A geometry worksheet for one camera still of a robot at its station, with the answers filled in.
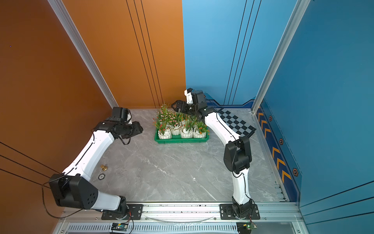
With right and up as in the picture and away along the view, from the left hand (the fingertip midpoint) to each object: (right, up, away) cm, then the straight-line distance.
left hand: (140, 127), depth 83 cm
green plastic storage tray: (+19, -8, +14) cm, 25 cm away
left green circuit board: (-5, -49, -12) cm, 50 cm away
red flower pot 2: (+26, -3, +14) cm, 30 cm away
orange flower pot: (+36, -2, +8) cm, 37 cm away
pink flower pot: (+12, +8, +13) cm, 19 cm away
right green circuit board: (+56, -49, -13) cm, 75 cm away
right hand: (+21, +12, +3) cm, 25 cm away
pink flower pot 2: (+19, +2, +10) cm, 21 cm away
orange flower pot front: (+26, +5, +14) cm, 30 cm away
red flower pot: (+11, -4, +13) cm, 18 cm away
